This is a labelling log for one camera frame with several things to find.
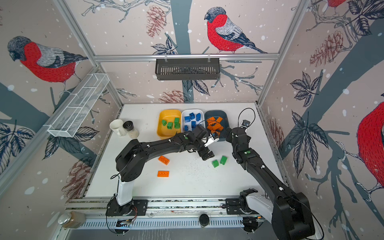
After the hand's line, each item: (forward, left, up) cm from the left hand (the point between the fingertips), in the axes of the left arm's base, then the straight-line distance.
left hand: (211, 149), depth 85 cm
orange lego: (-2, +29, -9) cm, 30 cm away
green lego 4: (+25, +32, -7) cm, 41 cm away
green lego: (-4, -8, -6) cm, 11 cm away
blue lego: (+30, +15, -8) cm, 34 cm away
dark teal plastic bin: (+25, -13, -7) cm, 29 cm away
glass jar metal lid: (-33, +63, -1) cm, 71 cm away
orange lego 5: (+21, -5, -7) cm, 23 cm away
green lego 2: (+23, +22, -6) cm, 32 cm away
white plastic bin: (+32, +14, -6) cm, 35 cm away
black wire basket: (+55, +14, +19) cm, 60 cm away
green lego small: (-5, -3, -7) cm, 10 cm away
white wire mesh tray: (+7, +71, +22) cm, 74 cm away
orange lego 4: (+29, -3, -9) cm, 30 cm away
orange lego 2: (-11, +28, -8) cm, 31 cm away
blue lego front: (+29, +7, -4) cm, 30 cm away
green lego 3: (+23, +28, -7) cm, 36 cm away
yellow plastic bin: (+33, +29, -8) cm, 44 cm away
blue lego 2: (+23, +10, -6) cm, 26 cm away
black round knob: (-34, +6, +2) cm, 34 cm away
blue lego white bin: (+31, +11, -6) cm, 34 cm away
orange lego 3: (+29, -9, -8) cm, 32 cm away
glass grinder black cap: (+17, +53, +1) cm, 55 cm away
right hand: (+7, -13, +8) cm, 17 cm away
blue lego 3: (+20, +16, -7) cm, 27 cm away
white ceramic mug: (+20, +63, -2) cm, 66 cm away
